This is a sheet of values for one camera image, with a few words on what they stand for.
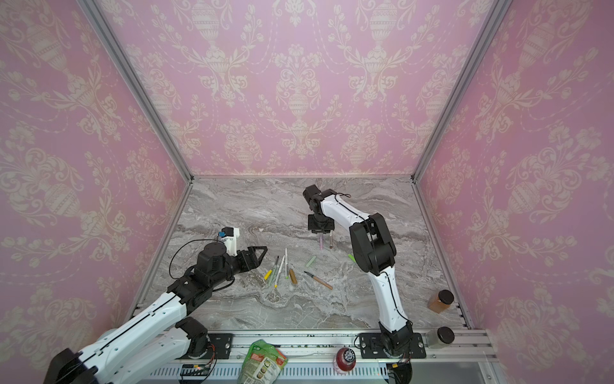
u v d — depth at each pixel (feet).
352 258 2.02
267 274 2.93
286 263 3.01
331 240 3.20
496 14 2.26
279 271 2.94
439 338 2.24
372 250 1.85
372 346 2.39
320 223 2.86
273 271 2.94
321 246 3.18
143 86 2.91
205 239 2.33
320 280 2.88
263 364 2.25
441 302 2.44
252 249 2.34
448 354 2.40
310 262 3.02
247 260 2.30
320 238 3.23
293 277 2.88
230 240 2.39
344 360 2.05
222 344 2.44
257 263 2.33
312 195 2.68
